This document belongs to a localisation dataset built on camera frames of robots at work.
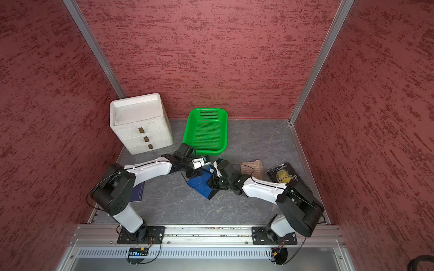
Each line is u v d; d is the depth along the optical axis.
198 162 0.80
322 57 0.87
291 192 0.48
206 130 1.14
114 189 0.46
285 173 0.92
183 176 0.82
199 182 0.88
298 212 0.43
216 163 0.82
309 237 0.42
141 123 0.87
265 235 0.74
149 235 0.72
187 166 0.78
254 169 0.95
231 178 0.67
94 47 0.83
